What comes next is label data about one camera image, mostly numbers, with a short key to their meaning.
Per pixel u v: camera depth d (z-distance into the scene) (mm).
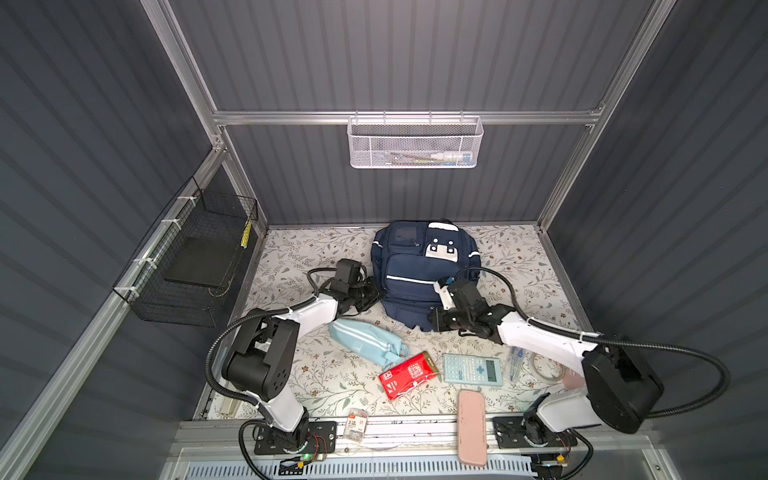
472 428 750
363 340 867
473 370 826
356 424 739
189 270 710
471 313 667
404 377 828
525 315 579
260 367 465
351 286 754
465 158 905
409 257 998
